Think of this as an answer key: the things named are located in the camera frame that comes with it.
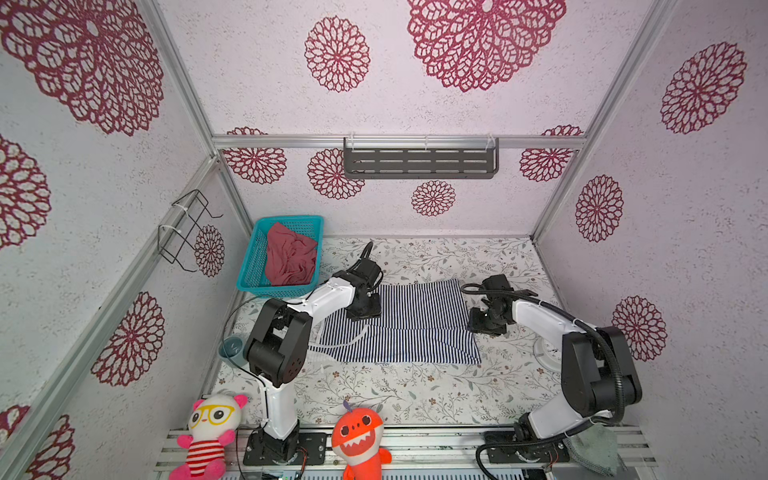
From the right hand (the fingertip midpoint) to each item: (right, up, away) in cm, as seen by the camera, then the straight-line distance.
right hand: (474, 323), depth 92 cm
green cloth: (+24, -26, -19) cm, 41 cm away
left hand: (-32, +1, +1) cm, 32 cm away
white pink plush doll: (-69, -20, -21) cm, 75 cm away
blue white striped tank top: (-16, 0, +5) cm, 17 cm away
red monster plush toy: (-34, -22, -24) cm, 47 cm away
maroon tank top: (-64, +21, +21) cm, 70 cm away
